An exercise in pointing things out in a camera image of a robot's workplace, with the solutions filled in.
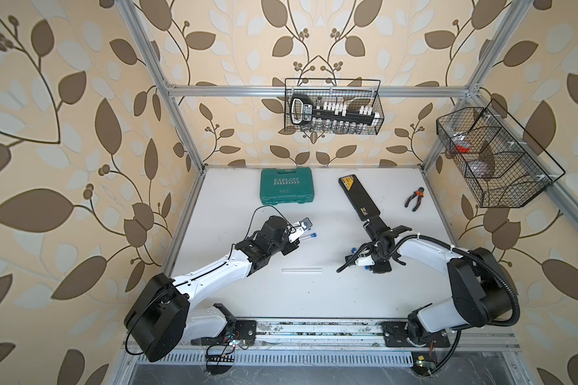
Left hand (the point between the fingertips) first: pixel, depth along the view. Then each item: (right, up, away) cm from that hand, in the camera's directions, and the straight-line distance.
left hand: (292, 224), depth 84 cm
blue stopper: (+9, -6, +13) cm, 17 cm away
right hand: (+31, -14, +7) cm, 35 cm away
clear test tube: (+5, -7, +13) cm, 15 cm away
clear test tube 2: (+4, -18, +5) cm, 19 cm away
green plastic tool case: (-3, +14, +25) cm, 29 cm away
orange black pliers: (+58, +11, +25) cm, 64 cm away
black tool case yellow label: (+32, +6, +22) cm, 39 cm away
